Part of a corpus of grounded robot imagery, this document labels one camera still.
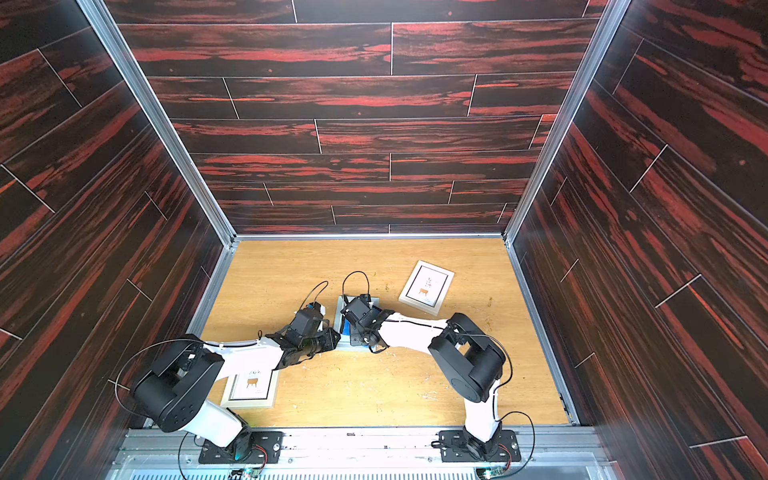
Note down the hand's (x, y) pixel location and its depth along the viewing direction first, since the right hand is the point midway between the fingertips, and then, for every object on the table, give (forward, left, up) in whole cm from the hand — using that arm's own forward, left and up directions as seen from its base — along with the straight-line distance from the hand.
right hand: (364, 330), depth 94 cm
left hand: (-3, +7, -1) cm, 8 cm away
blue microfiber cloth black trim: (-2, +5, +5) cm, 8 cm away
